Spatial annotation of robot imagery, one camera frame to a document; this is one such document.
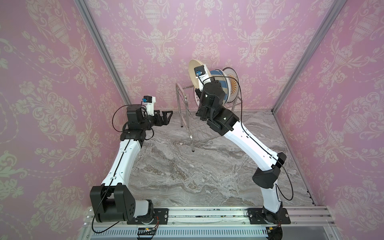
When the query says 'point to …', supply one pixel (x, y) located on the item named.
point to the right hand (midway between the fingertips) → (215, 79)
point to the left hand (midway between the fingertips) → (166, 112)
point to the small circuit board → (146, 231)
